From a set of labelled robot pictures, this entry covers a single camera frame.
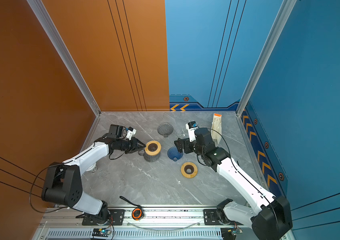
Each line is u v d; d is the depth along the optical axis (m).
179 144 0.68
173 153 0.89
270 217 0.38
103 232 0.70
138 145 0.84
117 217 0.74
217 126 1.00
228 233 0.71
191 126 0.67
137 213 0.72
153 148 0.89
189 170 0.89
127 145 0.77
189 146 0.68
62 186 0.44
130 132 0.83
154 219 0.75
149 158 0.90
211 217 0.72
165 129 1.05
